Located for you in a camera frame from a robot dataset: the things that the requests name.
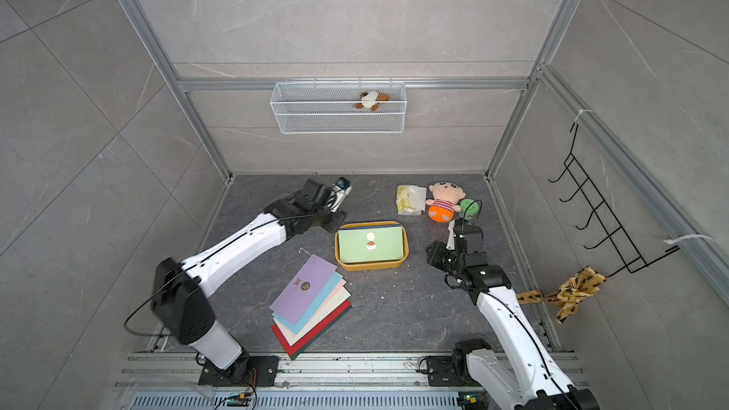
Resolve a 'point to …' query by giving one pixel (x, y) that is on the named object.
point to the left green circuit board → (238, 401)
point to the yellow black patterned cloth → (570, 295)
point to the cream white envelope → (340, 297)
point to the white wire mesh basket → (340, 107)
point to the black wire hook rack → (632, 259)
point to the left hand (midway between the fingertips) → (337, 206)
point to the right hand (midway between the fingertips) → (431, 249)
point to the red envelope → (291, 349)
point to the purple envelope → (303, 288)
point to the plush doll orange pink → (443, 204)
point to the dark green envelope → (305, 347)
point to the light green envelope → (364, 244)
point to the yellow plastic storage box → (373, 265)
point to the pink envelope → (330, 297)
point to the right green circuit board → (473, 400)
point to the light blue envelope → (313, 307)
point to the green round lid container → (469, 209)
